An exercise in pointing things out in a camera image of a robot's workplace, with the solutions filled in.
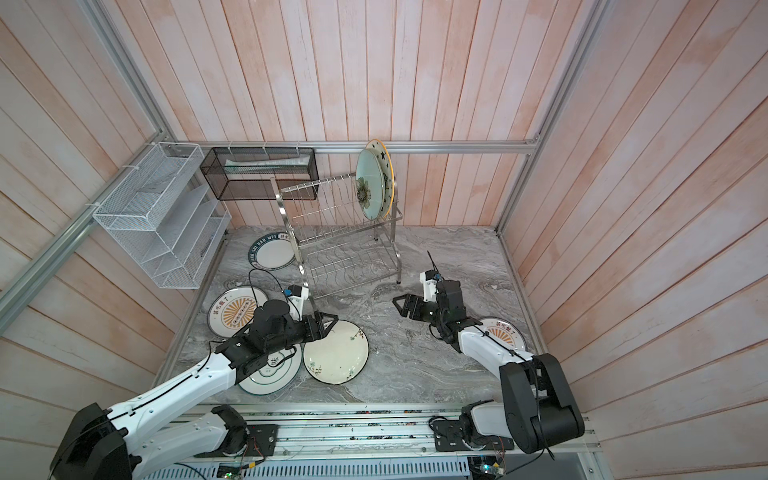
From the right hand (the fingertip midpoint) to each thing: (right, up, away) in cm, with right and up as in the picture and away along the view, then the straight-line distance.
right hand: (402, 301), depth 89 cm
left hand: (-20, -5, -9) cm, 23 cm away
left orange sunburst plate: (-56, -4, +9) cm, 57 cm away
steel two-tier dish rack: (-24, +18, +26) cm, 39 cm away
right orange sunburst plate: (+33, -10, +3) cm, 34 cm away
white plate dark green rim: (-49, +16, +28) cm, 59 cm away
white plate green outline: (-38, -22, -6) cm, 44 cm away
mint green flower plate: (-10, +35, -4) cm, 36 cm away
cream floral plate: (-18, -15, -5) cm, 24 cm away
